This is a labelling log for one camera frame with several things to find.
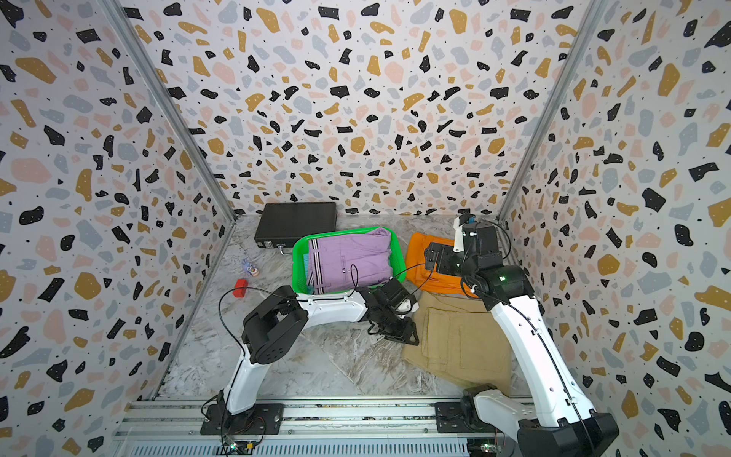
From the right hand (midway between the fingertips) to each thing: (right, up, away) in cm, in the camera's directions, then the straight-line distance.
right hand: (439, 253), depth 73 cm
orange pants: (+1, -11, +27) cm, 29 cm away
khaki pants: (+9, -28, +12) cm, 31 cm away
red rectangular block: (-63, -14, +23) cm, 69 cm away
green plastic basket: (-10, -6, +24) cm, 27 cm away
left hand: (-4, -27, +11) cm, 30 cm away
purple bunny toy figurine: (-62, -7, +27) cm, 68 cm away
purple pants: (-28, -5, +27) cm, 39 cm away
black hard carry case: (-57, +11, +47) cm, 74 cm away
